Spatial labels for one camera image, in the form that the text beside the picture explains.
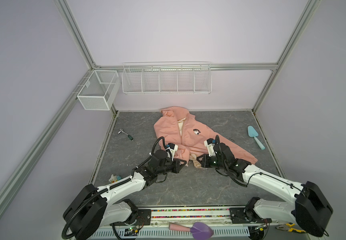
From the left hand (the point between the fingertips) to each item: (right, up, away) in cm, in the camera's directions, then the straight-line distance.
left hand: (186, 164), depth 78 cm
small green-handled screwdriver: (-46, +17, +30) cm, 57 cm away
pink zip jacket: (+3, +12, +20) cm, 24 cm away
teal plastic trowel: (+49, +15, +27) cm, 58 cm away
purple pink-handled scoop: (+6, -30, -8) cm, 31 cm away
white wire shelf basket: (-12, +53, +20) cm, 58 cm away
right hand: (+6, +2, +2) cm, 7 cm away
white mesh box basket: (-56, +41, +14) cm, 71 cm away
